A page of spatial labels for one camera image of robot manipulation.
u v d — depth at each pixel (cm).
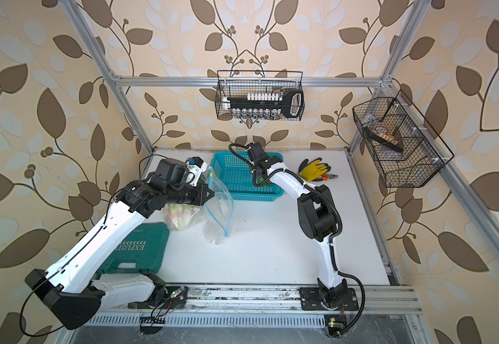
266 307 74
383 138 75
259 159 75
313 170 108
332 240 57
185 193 59
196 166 63
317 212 54
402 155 74
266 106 85
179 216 87
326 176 108
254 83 91
